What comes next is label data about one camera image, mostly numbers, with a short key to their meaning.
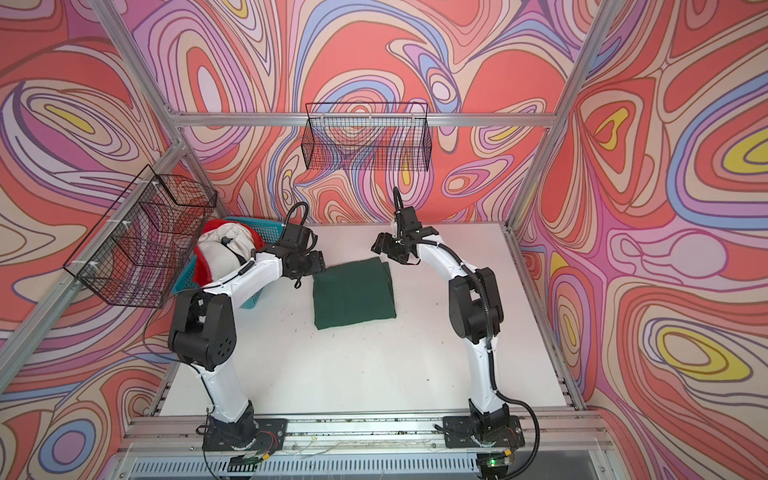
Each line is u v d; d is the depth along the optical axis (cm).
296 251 75
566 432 75
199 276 93
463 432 74
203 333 49
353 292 98
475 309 54
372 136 96
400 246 74
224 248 93
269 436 72
